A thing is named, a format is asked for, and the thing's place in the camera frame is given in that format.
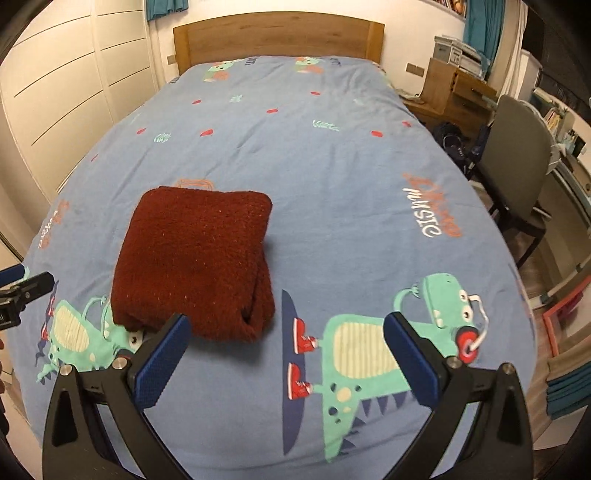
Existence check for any dark red knit sweater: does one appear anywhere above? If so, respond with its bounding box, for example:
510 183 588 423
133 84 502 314
110 186 274 342

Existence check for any white wardrobe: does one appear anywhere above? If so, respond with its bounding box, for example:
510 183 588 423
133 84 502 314
0 0 160 259

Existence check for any teal folded cloth stack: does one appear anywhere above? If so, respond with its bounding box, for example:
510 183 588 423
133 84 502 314
546 363 591 420

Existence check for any blue dinosaur print bedspread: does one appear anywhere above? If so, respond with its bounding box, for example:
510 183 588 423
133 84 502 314
8 57 536 479

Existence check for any wooden headboard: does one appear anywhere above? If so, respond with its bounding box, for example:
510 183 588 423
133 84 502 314
173 11 385 73

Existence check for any grey office chair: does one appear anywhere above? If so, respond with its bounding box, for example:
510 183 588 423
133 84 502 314
473 95 553 267

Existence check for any wooden desk cabinet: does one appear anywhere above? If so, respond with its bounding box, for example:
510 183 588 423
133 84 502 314
403 58 498 140

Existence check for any teal curtain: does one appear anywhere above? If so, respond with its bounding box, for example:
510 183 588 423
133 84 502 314
463 0 505 78

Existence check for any dark backpack on floor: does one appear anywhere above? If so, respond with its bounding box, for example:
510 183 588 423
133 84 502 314
432 122 477 174

